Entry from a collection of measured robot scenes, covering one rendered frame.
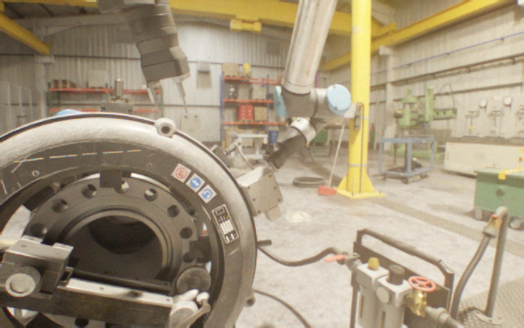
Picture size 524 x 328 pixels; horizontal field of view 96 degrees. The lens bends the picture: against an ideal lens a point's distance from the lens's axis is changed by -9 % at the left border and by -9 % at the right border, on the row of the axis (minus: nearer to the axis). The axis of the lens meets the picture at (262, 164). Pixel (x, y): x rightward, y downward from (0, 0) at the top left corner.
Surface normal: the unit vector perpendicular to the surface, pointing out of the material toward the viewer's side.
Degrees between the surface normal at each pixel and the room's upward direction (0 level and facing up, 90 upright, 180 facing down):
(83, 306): 90
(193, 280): 90
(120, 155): 90
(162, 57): 110
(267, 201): 90
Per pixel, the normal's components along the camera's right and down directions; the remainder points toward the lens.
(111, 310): 0.40, 0.11
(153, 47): -0.10, 0.63
